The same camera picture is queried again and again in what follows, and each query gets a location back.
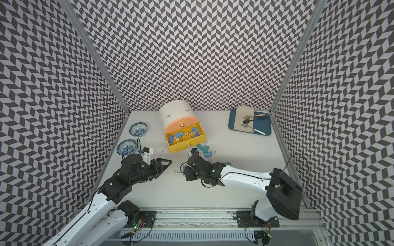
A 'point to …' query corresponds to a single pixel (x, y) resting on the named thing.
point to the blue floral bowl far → (138, 129)
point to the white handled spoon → (246, 125)
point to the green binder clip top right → (207, 148)
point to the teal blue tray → (263, 125)
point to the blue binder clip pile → (171, 138)
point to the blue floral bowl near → (127, 146)
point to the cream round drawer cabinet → (173, 109)
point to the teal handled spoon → (248, 121)
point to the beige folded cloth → (243, 119)
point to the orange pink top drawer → (180, 123)
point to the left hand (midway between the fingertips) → (170, 166)
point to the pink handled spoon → (248, 117)
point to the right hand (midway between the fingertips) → (189, 174)
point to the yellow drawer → (188, 140)
